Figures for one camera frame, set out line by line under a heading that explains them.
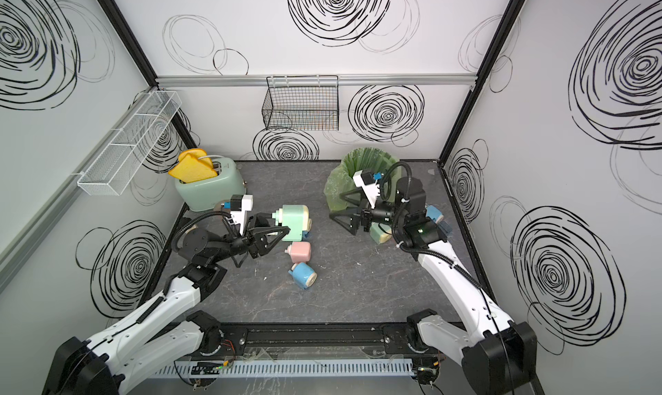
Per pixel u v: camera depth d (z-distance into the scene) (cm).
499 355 37
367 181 58
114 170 72
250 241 58
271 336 75
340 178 85
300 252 84
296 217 59
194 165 92
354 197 68
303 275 80
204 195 95
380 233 91
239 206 57
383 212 60
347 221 58
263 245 58
